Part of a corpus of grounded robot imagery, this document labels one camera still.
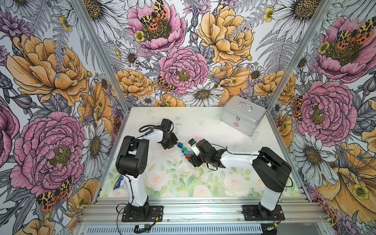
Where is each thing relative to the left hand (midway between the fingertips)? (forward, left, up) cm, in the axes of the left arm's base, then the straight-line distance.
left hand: (175, 147), depth 98 cm
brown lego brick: (-7, -8, +2) cm, 11 cm away
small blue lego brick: (+1, -3, +1) cm, 3 cm away
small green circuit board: (-43, +13, -1) cm, 45 cm away
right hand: (-10, -12, +2) cm, 15 cm away
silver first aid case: (+16, -44, +14) cm, 49 cm away
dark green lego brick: (-2, -6, +1) cm, 6 cm away
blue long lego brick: (-5, -8, +1) cm, 10 cm away
